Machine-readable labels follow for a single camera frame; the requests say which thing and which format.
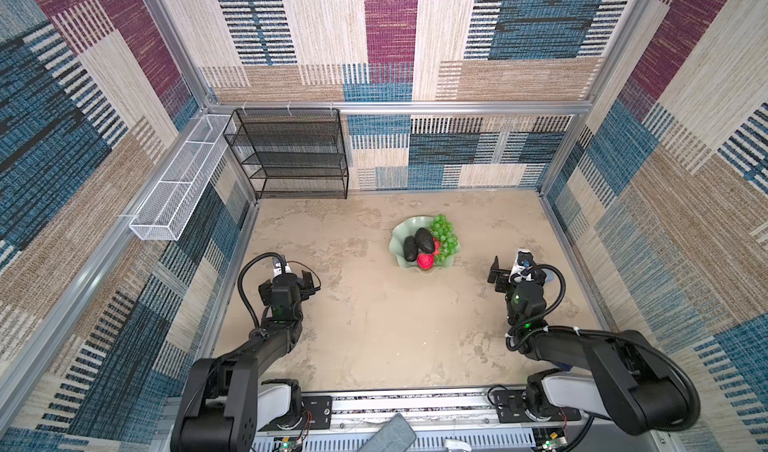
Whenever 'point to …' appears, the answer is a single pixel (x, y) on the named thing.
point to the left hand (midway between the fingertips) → (286, 272)
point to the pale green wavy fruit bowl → (408, 227)
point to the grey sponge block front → (395, 436)
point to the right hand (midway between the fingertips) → (513, 262)
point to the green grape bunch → (443, 232)
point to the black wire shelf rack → (293, 153)
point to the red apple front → (425, 260)
